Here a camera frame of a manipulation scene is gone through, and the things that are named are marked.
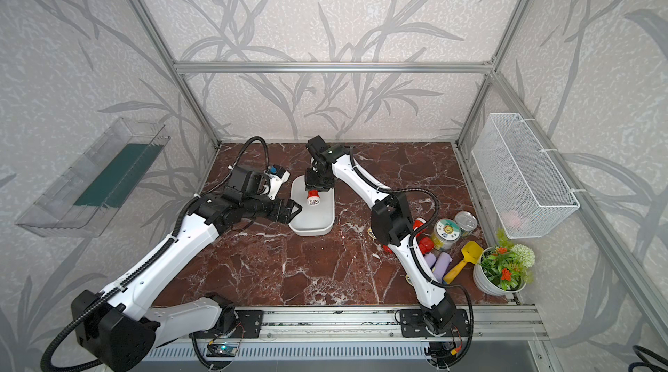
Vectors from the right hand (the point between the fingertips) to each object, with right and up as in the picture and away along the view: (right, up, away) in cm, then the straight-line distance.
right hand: (307, 187), depth 94 cm
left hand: (-2, -4, -17) cm, 17 cm away
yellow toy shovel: (+56, -21, -8) cm, 61 cm away
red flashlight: (+3, -3, -5) cm, 7 cm away
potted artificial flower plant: (+57, -19, -26) cm, 65 cm away
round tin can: (+56, -12, -5) cm, 57 cm away
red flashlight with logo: (+31, -5, -34) cm, 47 cm away
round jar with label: (+47, -14, -11) cm, 50 cm away
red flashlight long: (+28, -20, -8) cm, 36 cm away
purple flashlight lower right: (+45, -24, -11) cm, 52 cm away
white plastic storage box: (+2, -12, 0) cm, 12 cm away
